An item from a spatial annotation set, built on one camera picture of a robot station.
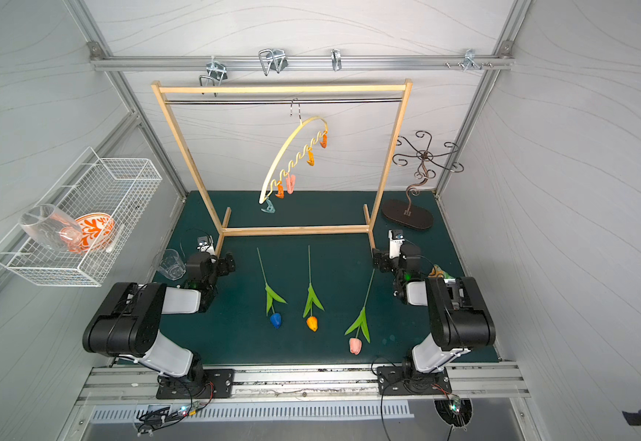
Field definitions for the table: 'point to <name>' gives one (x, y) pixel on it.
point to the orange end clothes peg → (324, 142)
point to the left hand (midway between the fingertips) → (217, 253)
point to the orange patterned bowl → (88, 233)
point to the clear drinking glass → (173, 265)
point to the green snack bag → (437, 272)
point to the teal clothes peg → (270, 209)
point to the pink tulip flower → (355, 344)
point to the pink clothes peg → (290, 184)
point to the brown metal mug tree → (400, 211)
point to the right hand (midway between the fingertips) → (390, 246)
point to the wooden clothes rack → (224, 226)
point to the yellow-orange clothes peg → (311, 158)
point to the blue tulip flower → (272, 295)
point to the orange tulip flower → (311, 322)
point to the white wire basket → (116, 186)
